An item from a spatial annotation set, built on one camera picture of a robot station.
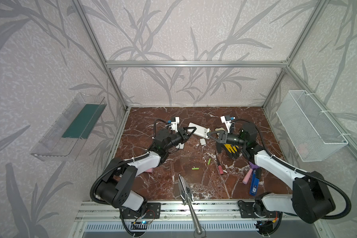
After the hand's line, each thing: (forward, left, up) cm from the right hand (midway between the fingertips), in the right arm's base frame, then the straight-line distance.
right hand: (209, 131), depth 75 cm
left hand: (+2, +5, +1) cm, 6 cm away
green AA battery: (-10, +6, -26) cm, 28 cm away
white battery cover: (+8, +1, -25) cm, 26 cm away
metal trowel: (-25, +11, -25) cm, 37 cm away
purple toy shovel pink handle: (-12, +32, -23) cm, 41 cm away
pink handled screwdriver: (-10, -8, -24) cm, 28 cm away
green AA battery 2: (-5, -2, -25) cm, 26 cm away
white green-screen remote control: (+2, +4, -2) cm, 5 cm away
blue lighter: (-20, -25, -22) cm, 39 cm away
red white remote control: (+4, +16, -23) cm, 28 cm away
